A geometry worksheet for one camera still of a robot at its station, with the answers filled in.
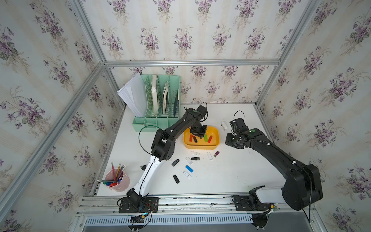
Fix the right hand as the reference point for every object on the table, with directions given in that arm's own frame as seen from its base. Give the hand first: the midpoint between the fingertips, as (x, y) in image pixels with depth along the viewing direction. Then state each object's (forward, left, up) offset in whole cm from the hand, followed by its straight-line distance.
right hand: (229, 141), depth 86 cm
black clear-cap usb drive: (-7, +20, -10) cm, 24 cm away
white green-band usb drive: (-3, +20, -10) cm, 23 cm away
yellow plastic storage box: (+11, +7, -9) cm, 16 cm away
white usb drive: (-8, +24, -10) cm, 28 cm away
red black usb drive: (+7, +20, -10) cm, 24 cm away
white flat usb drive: (-5, +11, -10) cm, 16 cm away
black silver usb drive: (-9, +33, -10) cm, 36 cm away
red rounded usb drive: (+8, +10, -10) cm, 16 cm away
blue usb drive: (-13, +24, -11) cm, 29 cm away
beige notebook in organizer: (+30, +42, +8) cm, 52 cm away
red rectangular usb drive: (+8, +23, -9) cm, 26 cm away
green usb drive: (+9, +13, -10) cm, 18 cm away
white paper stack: (+28, +62, +12) cm, 69 cm away
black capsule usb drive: (-19, +32, -10) cm, 39 cm away
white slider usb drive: (-17, +25, -10) cm, 32 cm away
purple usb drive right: (-3, +7, -10) cm, 13 cm away
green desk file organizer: (+37, +40, +11) cm, 55 cm away
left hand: (+8, +14, -6) cm, 17 cm away
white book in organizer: (+28, +50, -3) cm, 57 cm away
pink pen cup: (-22, +63, -4) cm, 67 cm away
